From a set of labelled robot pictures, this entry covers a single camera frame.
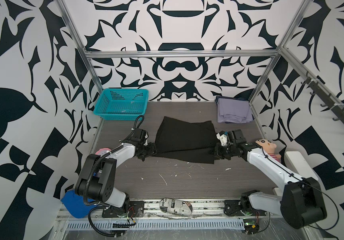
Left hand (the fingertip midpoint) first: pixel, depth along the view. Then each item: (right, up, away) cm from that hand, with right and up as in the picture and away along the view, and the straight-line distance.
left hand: (154, 149), depth 91 cm
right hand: (+32, 0, -8) cm, 33 cm away
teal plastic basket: (-29, +29, +27) cm, 49 cm away
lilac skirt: (+54, +23, +16) cm, 61 cm away
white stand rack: (+67, -2, -25) cm, 71 cm away
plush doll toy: (+67, +2, -4) cm, 67 cm away
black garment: (+26, +3, +10) cm, 28 cm away
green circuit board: (+48, -32, -20) cm, 61 cm away
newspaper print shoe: (+13, -24, -19) cm, 33 cm away
